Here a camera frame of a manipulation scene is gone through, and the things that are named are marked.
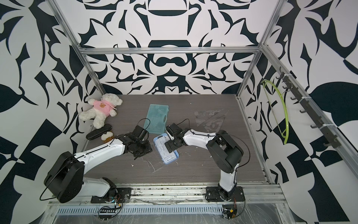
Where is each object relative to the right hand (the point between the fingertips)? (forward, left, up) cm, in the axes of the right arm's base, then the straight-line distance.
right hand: (172, 142), depth 93 cm
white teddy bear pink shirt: (+24, +51, +8) cm, 57 cm away
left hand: (-5, +13, +3) cm, 14 cm away
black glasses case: (+6, +49, +4) cm, 49 cm away
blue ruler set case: (+1, +8, +2) cm, 8 cm away
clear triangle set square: (+18, -29, -1) cm, 34 cm away
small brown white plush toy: (+3, +43, +2) cm, 43 cm away
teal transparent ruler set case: (+22, +12, 0) cm, 25 cm away
